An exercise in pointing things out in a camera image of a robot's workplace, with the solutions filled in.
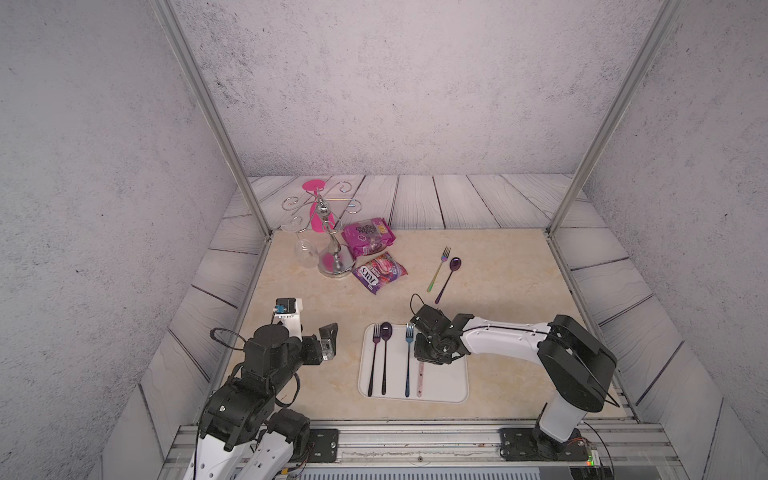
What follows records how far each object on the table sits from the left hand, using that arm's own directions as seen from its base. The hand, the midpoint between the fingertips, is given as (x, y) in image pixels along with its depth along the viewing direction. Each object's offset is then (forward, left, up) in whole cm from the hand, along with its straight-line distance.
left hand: (324, 327), depth 69 cm
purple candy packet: (+31, -12, -20) cm, 39 cm away
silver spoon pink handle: (-4, -23, -22) cm, 32 cm away
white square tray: (-2, -14, -22) cm, 27 cm away
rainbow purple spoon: (+36, -39, -22) cm, 57 cm away
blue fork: (+8, -21, -22) cm, 31 cm away
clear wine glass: (+29, +11, -7) cm, 32 cm away
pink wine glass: (+38, +6, -2) cm, 39 cm away
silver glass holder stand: (+38, +4, -21) cm, 44 cm away
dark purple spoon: (+9, -14, -21) cm, 27 cm away
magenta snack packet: (+45, -8, -16) cm, 48 cm away
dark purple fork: (+8, -11, -23) cm, 26 cm away
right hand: (+2, -23, -22) cm, 32 cm away
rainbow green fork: (+39, -35, -22) cm, 57 cm away
